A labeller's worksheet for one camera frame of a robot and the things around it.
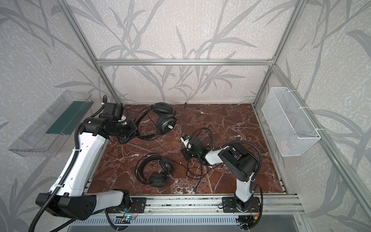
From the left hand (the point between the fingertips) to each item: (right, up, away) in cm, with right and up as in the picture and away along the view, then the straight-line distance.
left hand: (143, 127), depth 72 cm
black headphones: (+12, +5, -6) cm, 14 cm away
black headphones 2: (+6, -28, +3) cm, 29 cm away
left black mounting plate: (-3, -40, +1) cm, 40 cm away
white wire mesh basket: (+68, -1, -10) cm, 69 cm away
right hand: (+18, -14, +22) cm, 31 cm away
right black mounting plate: (+44, -41, +2) cm, 60 cm away
